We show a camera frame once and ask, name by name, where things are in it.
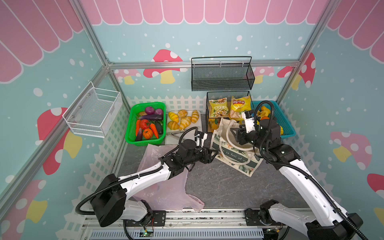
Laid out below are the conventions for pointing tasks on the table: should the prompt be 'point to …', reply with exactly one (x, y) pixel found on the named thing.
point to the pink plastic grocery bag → (170, 194)
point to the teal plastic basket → (289, 130)
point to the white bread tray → (173, 137)
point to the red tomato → (143, 124)
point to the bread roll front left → (173, 125)
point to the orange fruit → (265, 117)
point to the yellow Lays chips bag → (239, 105)
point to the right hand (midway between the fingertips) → (235, 127)
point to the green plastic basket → (130, 126)
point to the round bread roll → (182, 113)
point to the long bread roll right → (195, 116)
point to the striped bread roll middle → (185, 122)
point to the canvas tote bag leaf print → (231, 153)
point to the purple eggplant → (153, 117)
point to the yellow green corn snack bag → (218, 107)
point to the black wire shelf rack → (212, 95)
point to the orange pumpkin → (148, 133)
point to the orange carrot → (154, 130)
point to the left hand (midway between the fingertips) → (213, 153)
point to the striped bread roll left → (173, 117)
